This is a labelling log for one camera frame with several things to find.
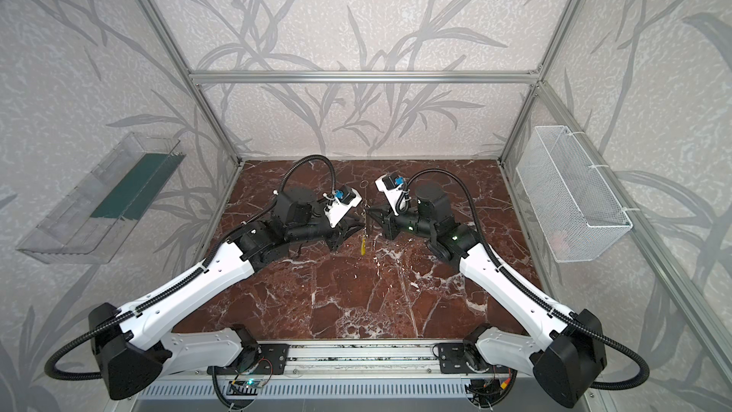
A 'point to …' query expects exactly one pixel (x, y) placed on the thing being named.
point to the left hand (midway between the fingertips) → (364, 215)
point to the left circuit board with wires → (247, 381)
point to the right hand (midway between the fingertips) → (370, 201)
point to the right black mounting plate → (464, 358)
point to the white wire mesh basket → (576, 211)
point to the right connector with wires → (490, 390)
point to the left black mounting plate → (276, 353)
